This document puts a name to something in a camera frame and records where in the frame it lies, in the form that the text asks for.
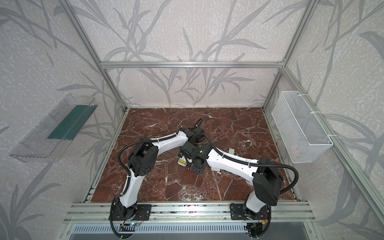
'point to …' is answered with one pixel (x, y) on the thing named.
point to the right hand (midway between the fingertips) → (198, 159)
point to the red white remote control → (182, 161)
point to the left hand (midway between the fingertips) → (191, 147)
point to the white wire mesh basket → (304, 137)
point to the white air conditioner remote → (215, 169)
